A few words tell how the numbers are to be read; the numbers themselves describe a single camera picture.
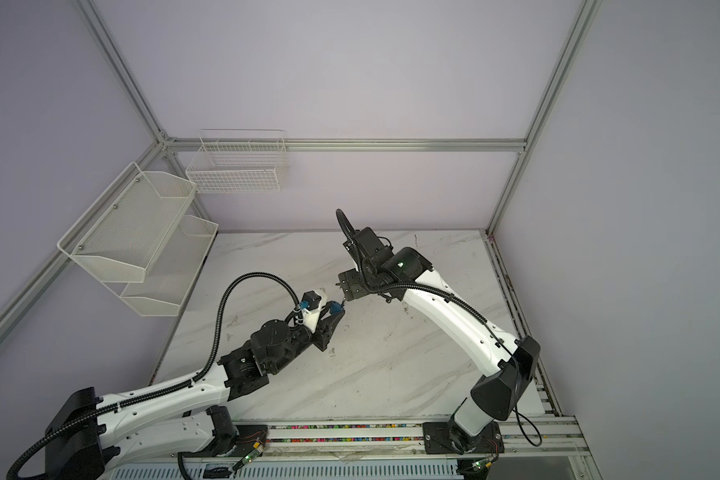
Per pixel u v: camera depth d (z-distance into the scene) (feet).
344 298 2.15
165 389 1.55
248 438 2.42
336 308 2.33
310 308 1.95
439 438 2.40
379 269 1.69
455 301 1.47
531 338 1.41
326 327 2.12
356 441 2.45
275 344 1.74
